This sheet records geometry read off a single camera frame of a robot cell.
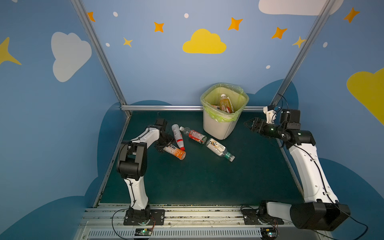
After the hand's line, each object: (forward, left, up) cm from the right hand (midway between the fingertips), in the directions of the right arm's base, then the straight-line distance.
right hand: (251, 123), depth 74 cm
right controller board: (-42, -10, -32) cm, 54 cm away
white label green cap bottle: (+1, +14, -27) cm, 30 cm away
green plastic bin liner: (+28, +19, -5) cm, 35 cm away
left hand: (+2, +44, -27) cm, 51 cm away
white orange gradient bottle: (+18, +11, -3) cm, 21 cm away
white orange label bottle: (-3, +41, -26) cm, 49 cm away
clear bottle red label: (+10, +30, -26) cm, 41 cm away
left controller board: (-45, +52, -31) cm, 75 cm away
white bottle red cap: (+10, +41, -28) cm, 51 cm away
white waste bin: (+13, +12, -23) cm, 29 cm away
